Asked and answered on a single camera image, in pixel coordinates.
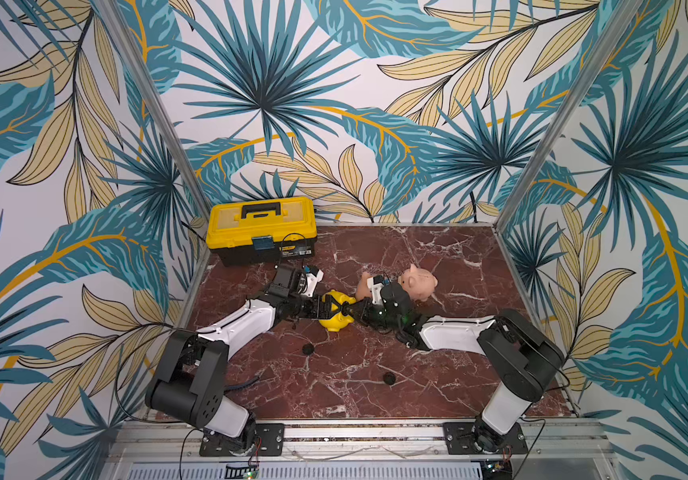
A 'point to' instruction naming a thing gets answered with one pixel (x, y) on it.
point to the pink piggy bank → (418, 282)
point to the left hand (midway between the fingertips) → (330, 311)
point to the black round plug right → (389, 378)
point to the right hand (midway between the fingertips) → (342, 307)
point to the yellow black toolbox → (262, 231)
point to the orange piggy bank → (363, 290)
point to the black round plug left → (308, 348)
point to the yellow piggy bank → (338, 320)
